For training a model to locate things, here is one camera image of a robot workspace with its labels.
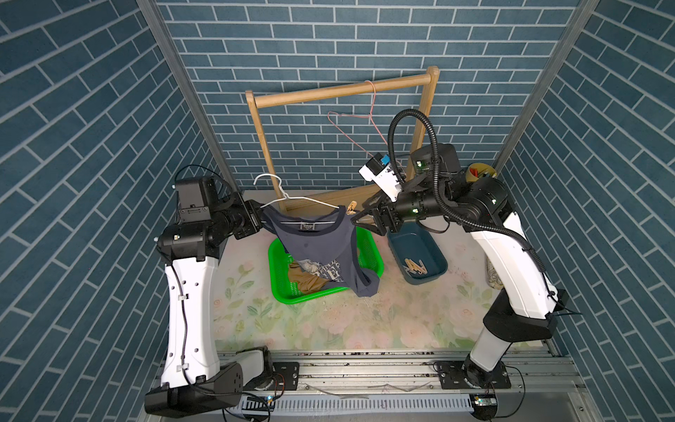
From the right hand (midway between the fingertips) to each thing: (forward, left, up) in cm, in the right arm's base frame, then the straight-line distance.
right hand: (363, 213), depth 57 cm
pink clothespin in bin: (+11, -23, -42) cm, 49 cm away
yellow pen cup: (+56, -49, -31) cm, 81 cm away
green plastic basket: (+12, -3, -38) cm, 40 cm away
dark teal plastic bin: (+24, -21, -43) cm, 54 cm away
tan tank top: (+2, +18, -40) cm, 44 cm away
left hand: (+7, +22, -3) cm, 24 cm away
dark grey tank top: (+4, +10, -14) cm, 18 cm away
